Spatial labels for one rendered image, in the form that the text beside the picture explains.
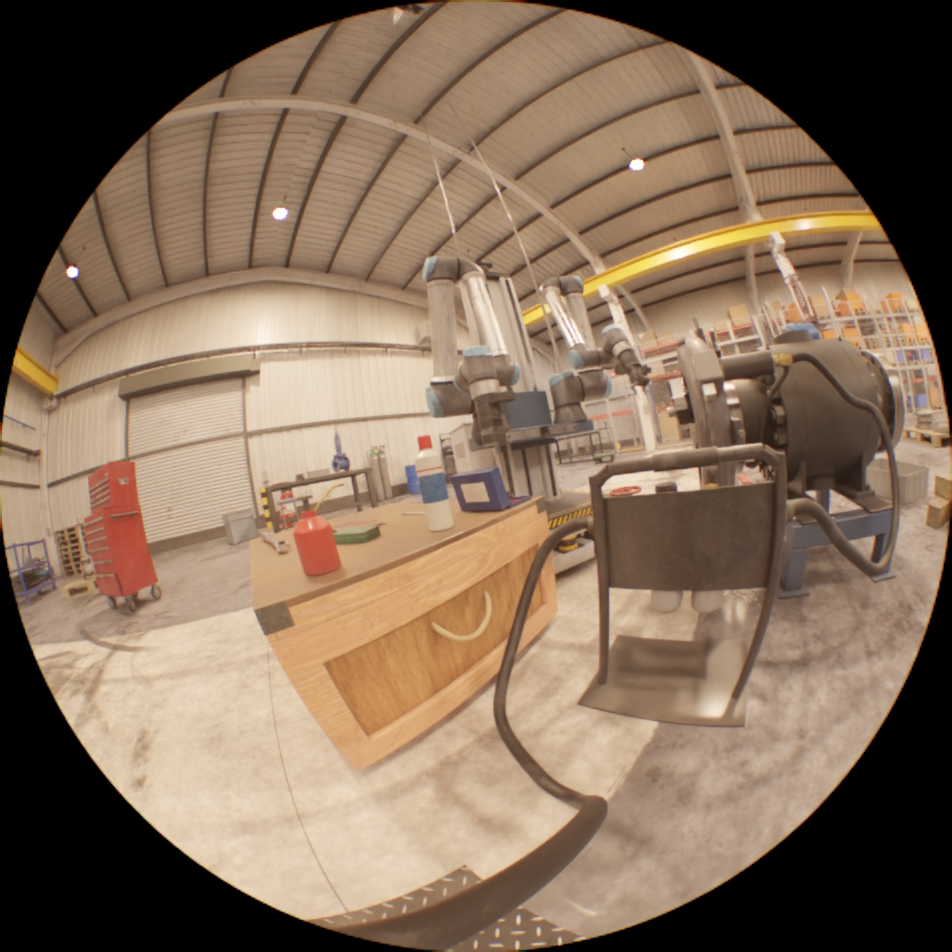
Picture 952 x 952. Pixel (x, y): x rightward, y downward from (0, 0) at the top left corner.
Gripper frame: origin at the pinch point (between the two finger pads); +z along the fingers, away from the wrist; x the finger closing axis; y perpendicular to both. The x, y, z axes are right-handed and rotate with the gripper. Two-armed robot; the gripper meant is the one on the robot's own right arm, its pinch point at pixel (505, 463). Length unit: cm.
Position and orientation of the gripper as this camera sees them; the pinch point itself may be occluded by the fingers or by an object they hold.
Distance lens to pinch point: 82.2
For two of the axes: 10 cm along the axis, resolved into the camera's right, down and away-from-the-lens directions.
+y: -7.2, 1.0, 6.9
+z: 1.8, 9.8, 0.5
